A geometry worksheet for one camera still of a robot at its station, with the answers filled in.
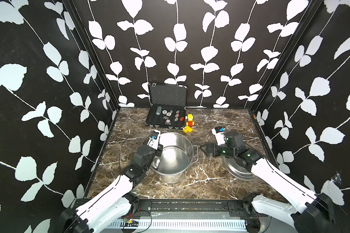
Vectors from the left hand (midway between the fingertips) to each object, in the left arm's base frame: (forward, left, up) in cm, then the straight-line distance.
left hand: (159, 134), depth 78 cm
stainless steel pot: (-3, -10, -18) cm, 21 cm away
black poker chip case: (+41, -4, -14) cm, 43 cm away
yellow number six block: (+17, -18, -20) cm, 31 cm away
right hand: (-5, -25, -3) cm, 25 cm away
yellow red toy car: (+23, -20, -19) cm, 36 cm away
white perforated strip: (-39, -8, -22) cm, 45 cm away
